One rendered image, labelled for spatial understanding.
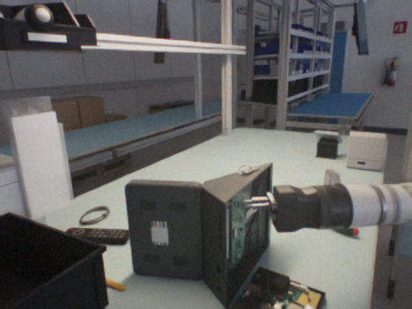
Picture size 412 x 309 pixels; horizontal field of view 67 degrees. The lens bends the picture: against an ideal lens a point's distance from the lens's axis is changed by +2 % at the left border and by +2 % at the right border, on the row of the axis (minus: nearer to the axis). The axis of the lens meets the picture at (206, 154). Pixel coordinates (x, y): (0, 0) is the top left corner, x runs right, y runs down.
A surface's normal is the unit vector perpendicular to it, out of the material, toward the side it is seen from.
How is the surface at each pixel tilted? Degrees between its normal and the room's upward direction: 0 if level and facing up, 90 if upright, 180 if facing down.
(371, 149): 90
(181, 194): 90
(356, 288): 0
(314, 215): 90
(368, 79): 90
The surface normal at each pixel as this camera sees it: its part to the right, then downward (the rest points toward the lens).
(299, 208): 0.11, 0.27
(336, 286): -0.03, -0.96
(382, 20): -0.50, 0.25
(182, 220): -0.18, 0.28
